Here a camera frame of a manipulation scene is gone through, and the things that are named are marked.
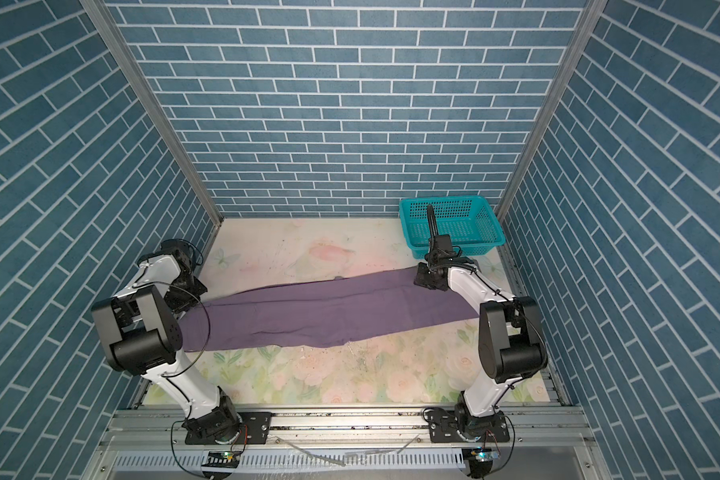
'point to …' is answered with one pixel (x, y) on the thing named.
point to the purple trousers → (334, 310)
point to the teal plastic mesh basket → (470, 220)
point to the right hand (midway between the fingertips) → (419, 274)
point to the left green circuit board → (221, 459)
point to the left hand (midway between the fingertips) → (191, 302)
